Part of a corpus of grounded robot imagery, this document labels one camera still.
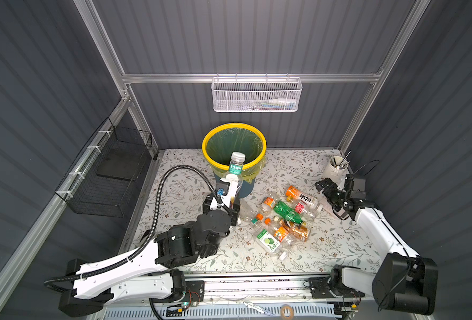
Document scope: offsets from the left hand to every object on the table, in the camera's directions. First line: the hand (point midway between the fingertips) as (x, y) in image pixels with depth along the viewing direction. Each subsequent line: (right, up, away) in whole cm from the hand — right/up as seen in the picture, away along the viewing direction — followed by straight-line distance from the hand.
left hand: (229, 193), depth 61 cm
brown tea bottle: (+29, -19, +22) cm, 41 cm away
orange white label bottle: (+29, -4, +35) cm, 46 cm away
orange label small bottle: (+16, -9, +31) cm, 36 cm away
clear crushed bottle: (+7, -14, +34) cm, 38 cm away
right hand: (+40, -2, +25) cm, 47 cm away
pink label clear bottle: (+36, -12, +32) cm, 50 cm away
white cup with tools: (+51, +7, +37) cm, 63 cm away
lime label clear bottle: (+15, -23, +21) cm, 35 cm away
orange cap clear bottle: (+11, -18, +26) cm, 33 cm away
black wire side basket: (-49, +3, +11) cm, 50 cm away
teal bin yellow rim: (-6, +21, +32) cm, 39 cm away
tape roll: (+20, -44, +9) cm, 49 cm away
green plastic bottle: (+25, -13, +31) cm, 42 cm away
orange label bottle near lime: (+22, -21, +22) cm, 38 cm away
